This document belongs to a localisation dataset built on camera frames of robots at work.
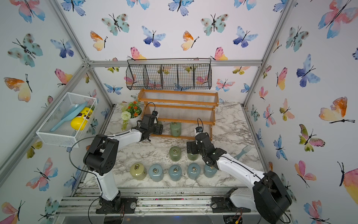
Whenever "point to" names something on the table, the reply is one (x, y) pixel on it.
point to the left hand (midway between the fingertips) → (159, 124)
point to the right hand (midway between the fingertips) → (195, 141)
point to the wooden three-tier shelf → (195, 110)
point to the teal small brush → (244, 150)
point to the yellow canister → (138, 171)
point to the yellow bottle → (80, 122)
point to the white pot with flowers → (131, 113)
